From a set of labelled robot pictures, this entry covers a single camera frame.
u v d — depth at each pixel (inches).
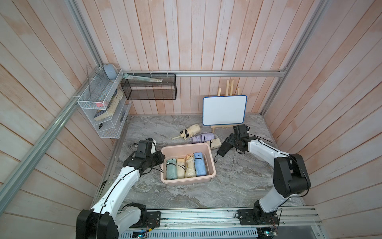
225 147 38.9
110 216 15.6
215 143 39.2
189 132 41.1
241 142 27.5
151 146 26.0
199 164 33.5
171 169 33.2
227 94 37.2
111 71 32.5
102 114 31.2
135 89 41.0
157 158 28.6
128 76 35.8
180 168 34.6
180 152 35.7
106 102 28.2
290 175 18.5
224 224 28.8
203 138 40.0
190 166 33.9
